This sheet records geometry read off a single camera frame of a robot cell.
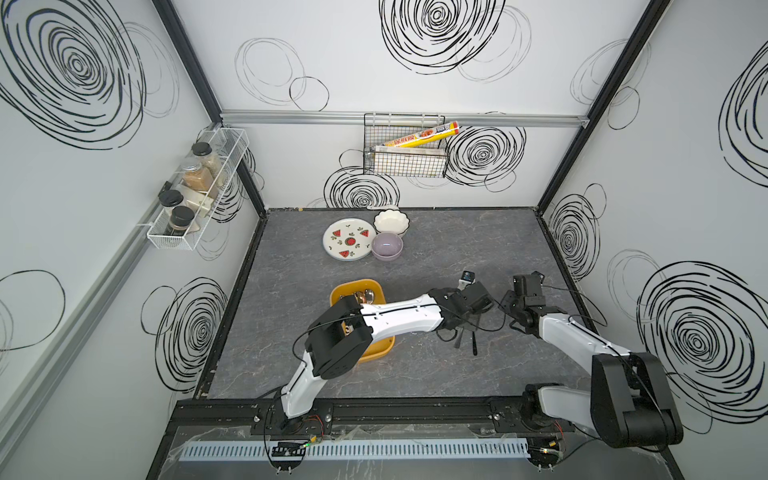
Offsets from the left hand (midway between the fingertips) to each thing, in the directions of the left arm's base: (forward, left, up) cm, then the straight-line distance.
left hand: (470, 314), depth 85 cm
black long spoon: (-6, -2, -8) cm, 10 cm away
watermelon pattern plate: (+32, +39, -7) cm, 52 cm away
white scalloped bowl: (+41, +23, -6) cm, 48 cm away
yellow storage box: (-10, +26, -3) cm, 28 cm away
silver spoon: (+7, +33, -5) cm, 34 cm away
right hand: (+6, -15, -3) cm, 16 cm away
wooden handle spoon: (+8, +30, -5) cm, 31 cm away
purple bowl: (+27, +25, -4) cm, 37 cm away
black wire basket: (+36, +14, +28) cm, 48 cm away
